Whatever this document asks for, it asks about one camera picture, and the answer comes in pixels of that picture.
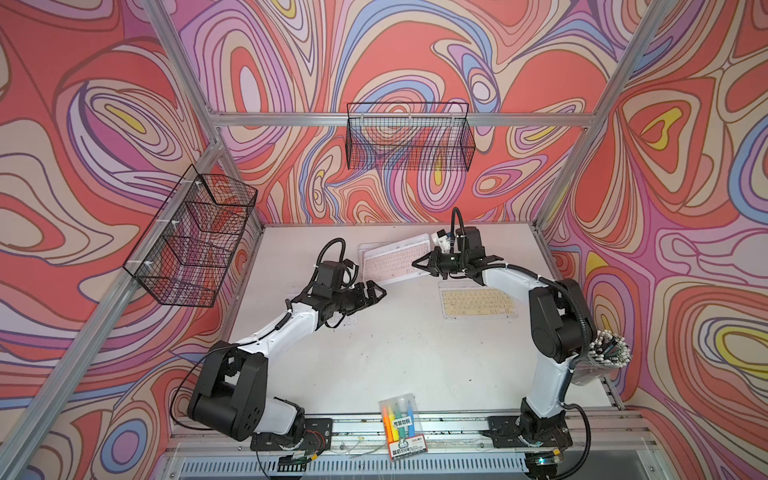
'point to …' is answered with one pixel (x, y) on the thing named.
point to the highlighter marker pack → (402, 426)
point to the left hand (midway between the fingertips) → (381, 298)
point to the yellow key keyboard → (466, 300)
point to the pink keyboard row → (395, 261)
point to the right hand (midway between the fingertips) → (414, 270)
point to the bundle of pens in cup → (609, 349)
